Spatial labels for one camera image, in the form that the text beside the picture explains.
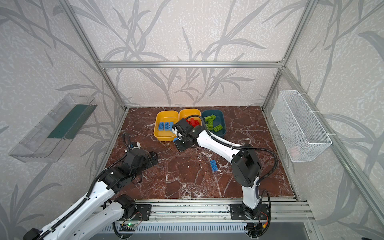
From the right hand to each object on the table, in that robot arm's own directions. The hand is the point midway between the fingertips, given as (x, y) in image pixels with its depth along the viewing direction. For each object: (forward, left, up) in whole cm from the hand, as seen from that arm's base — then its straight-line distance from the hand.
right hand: (178, 142), depth 85 cm
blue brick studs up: (+20, +9, -10) cm, 24 cm away
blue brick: (+21, +16, -12) cm, 29 cm away
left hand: (-8, +12, +1) cm, 15 cm away
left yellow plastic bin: (+31, +16, -13) cm, 37 cm away
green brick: (+28, -17, -12) cm, 35 cm away
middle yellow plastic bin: (+28, 0, -7) cm, 29 cm away
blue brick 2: (-4, 0, +9) cm, 10 cm away
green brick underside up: (+20, -19, -10) cm, 29 cm away
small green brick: (+28, -22, -12) cm, 38 cm away
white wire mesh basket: (-10, -56, +22) cm, 61 cm away
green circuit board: (-38, +22, -13) cm, 46 cm away
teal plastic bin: (+27, -27, -14) cm, 40 cm away
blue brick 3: (-9, -21, -12) cm, 26 cm away
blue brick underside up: (+20, +13, -12) cm, 27 cm away
